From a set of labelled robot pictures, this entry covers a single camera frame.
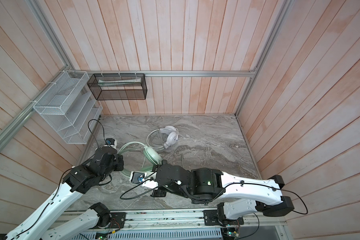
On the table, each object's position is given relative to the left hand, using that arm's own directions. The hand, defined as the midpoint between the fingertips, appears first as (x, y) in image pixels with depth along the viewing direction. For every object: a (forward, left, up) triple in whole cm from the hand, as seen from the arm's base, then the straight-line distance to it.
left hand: (121, 160), depth 73 cm
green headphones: (-1, -16, +7) cm, 17 cm away
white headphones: (+23, -19, -13) cm, 32 cm away
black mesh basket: (+56, +14, +5) cm, 58 cm away
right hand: (-13, -16, +13) cm, 25 cm away
